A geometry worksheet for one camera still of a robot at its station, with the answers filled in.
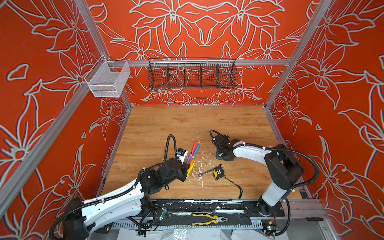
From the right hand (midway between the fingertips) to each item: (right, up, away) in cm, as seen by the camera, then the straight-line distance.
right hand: (219, 155), depth 92 cm
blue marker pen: (-14, +2, +1) cm, 15 cm away
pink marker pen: (-16, +4, +3) cm, 16 cm away
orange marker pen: (-17, -3, -3) cm, 18 cm away
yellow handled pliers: (-5, -25, -23) cm, 34 cm away
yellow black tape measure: (-2, -7, -11) cm, 13 cm away
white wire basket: (-72, +49, 0) cm, 87 cm away
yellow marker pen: (-18, -7, -7) cm, 21 cm away
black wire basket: (-21, +55, +8) cm, 59 cm away
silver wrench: (0, -5, -5) cm, 7 cm away
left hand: (-19, -1, -17) cm, 26 cm away
